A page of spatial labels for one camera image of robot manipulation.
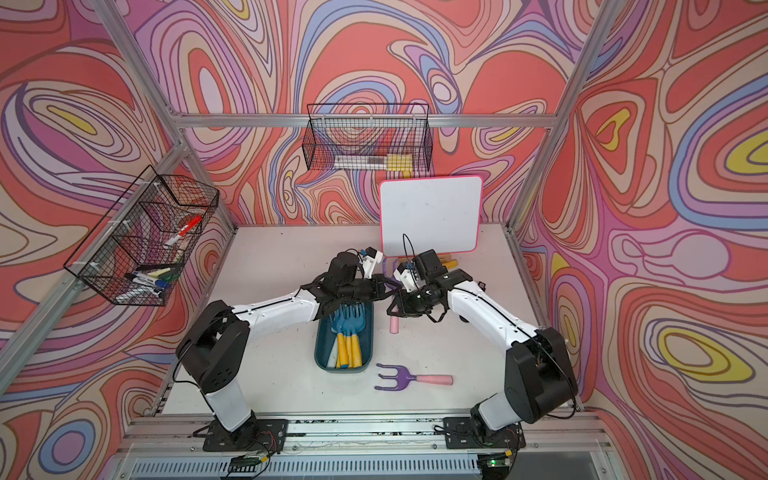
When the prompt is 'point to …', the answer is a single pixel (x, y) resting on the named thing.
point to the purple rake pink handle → (404, 376)
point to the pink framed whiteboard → (439, 214)
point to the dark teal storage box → (326, 344)
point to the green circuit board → (244, 461)
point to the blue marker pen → (150, 281)
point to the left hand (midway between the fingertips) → (402, 289)
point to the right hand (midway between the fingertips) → (395, 318)
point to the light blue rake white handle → (332, 362)
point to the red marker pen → (185, 229)
